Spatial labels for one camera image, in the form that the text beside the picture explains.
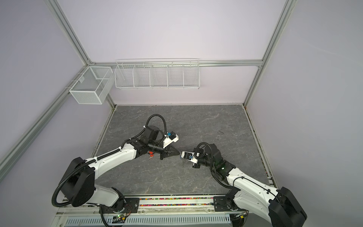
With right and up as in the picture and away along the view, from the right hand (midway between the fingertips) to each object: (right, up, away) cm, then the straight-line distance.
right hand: (186, 152), depth 78 cm
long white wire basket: (-21, +50, +21) cm, 58 cm away
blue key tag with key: (-2, -10, +11) cm, 15 cm away
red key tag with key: (-19, -1, -3) cm, 19 cm away
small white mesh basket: (-68, +42, +23) cm, 83 cm away
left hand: (-5, -1, -1) cm, 5 cm away
